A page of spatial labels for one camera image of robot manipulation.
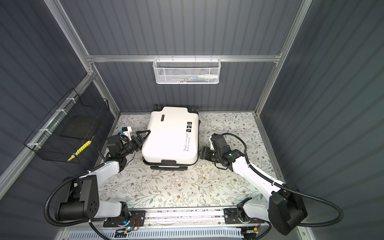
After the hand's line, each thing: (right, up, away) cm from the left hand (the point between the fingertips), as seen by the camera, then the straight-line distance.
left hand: (149, 135), depth 85 cm
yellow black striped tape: (-25, -3, -15) cm, 29 cm away
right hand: (+31, -11, -2) cm, 33 cm away
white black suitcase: (+14, -4, -6) cm, 16 cm away
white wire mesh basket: (+19, +52, +39) cm, 68 cm away
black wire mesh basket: (-37, +5, -12) cm, 40 cm away
